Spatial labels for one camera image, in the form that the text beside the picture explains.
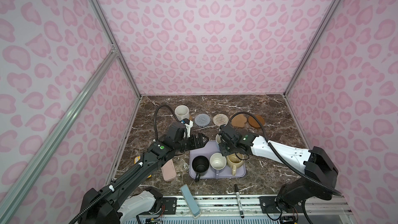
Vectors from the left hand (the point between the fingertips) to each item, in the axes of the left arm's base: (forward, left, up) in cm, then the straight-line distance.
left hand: (204, 138), depth 75 cm
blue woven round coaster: (+24, +1, -18) cm, 30 cm away
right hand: (0, -10, -10) cm, 14 cm away
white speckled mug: (+26, +14, -12) cm, 32 cm away
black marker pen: (-24, -16, -18) cm, 33 cm away
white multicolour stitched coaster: (+24, -11, -19) cm, 33 cm away
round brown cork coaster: (+21, -33, -19) cm, 44 cm away
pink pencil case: (-10, +19, -17) cm, 27 cm away
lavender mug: (-5, -7, -18) cm, 20 cm away
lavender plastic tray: (+4, -4, -21) cm, 22 cm away
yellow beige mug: (-9, -15, -9) cm, 19 cm away
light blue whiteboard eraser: (-24, +7, -15) cm, 29 cm away
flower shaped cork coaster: (+22, -23, -18) cm, 37 cm away
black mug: (-7, +2, -17) cm, 18 cm away
